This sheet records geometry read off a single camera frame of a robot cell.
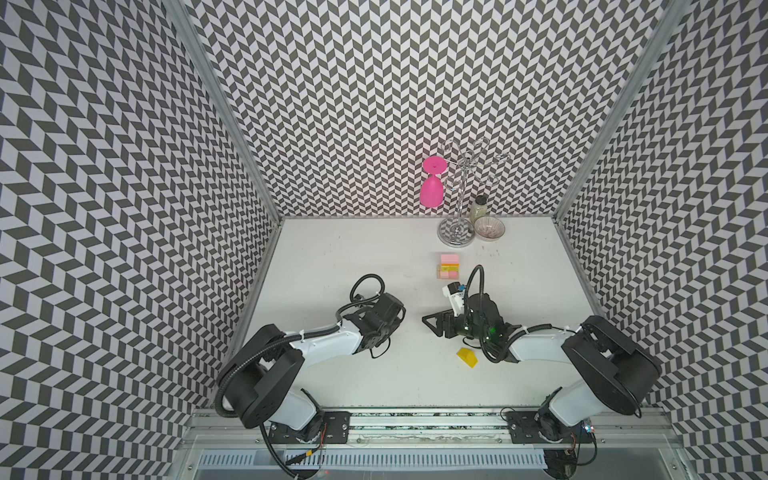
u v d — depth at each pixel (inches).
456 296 31.6
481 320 26.8
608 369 17.5
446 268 38.8
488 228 44.0
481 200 43.9
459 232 44.1
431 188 37.3
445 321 30.3
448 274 38.9
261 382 16.7
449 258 37.9
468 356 32.4
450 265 38.9
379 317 26.8
